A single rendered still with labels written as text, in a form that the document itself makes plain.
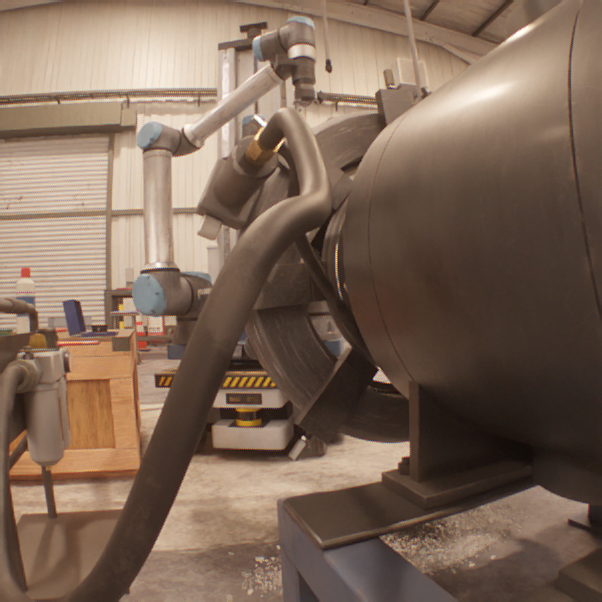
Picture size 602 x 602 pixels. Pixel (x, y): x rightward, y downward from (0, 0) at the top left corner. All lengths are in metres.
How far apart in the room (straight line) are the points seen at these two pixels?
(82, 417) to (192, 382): 1.27
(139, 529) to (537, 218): 0.36
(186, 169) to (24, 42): 4.91
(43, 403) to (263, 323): 0.47
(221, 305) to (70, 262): 9.32
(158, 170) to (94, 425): 0.92
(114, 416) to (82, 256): 8.14
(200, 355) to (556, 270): 0.26
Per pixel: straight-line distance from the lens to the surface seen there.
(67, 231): 9.72
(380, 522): 0.61
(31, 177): 10.21
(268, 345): 0.90
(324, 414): 0.92
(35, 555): 1.17
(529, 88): 0.43
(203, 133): 1.88
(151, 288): 1.65
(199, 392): 0.29
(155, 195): 1.75
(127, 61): 10.84
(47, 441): 1.02
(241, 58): 2.29
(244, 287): 0.30
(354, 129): 1.05
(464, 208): 0.45
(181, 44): 11.01
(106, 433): 1.55
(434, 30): 12.71
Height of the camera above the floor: 0.53
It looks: 3 degrees up
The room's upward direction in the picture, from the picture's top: 3 degrees counter-clockwise
